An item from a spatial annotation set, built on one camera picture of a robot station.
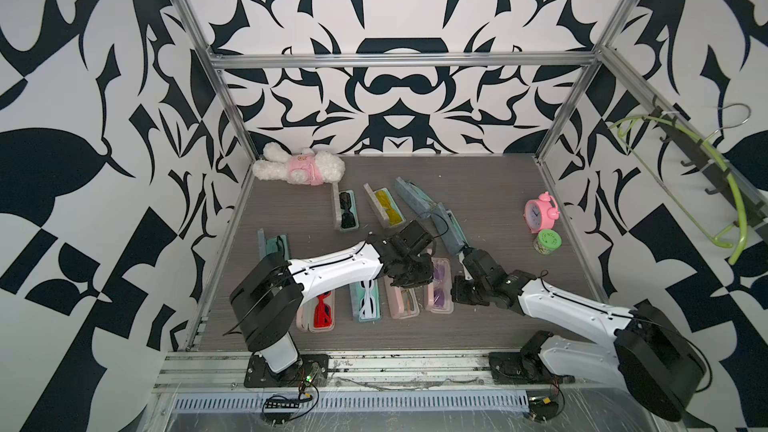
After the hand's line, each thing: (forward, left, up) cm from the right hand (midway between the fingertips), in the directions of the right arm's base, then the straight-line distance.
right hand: (448, 287), depth 86 cm
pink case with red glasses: (-7, +40, 0) cm, 40 cm away
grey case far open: (+28, +7, +6) cm, 29 cm away
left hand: (0, +5, +8) cm, 10 cm away
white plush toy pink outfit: (+39, +45, +8) cm, 60 cm away
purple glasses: (-2, +3, 0) cm, 3 cm away
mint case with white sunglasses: (-4, +25, +2) cm, 26 cm away
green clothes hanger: (+34, -49, +29) cm, 66 cm away
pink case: (-6, +13, +7) cm, 16 cm away
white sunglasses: (-5, +22, 0) cm, 23 cm away
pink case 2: (0, 0, +3) cm, 3 cm away
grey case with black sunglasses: (+26, +30, 0) cm, 39 cm away
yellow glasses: (+24, +15, +1) cm, 28 cm away
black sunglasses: (+26, +30, 0) cm, 40 cm away
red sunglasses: (-7, +34, +1) cm, 35 cm away
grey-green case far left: (+14, +52, 0) cm, 54 cm away
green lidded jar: (+12, -31, +3) cm, 34 cm away
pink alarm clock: (+20, -30, +7) cm, 37 cm away
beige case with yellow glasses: (+22, +20, +6) cm, 30 cm away
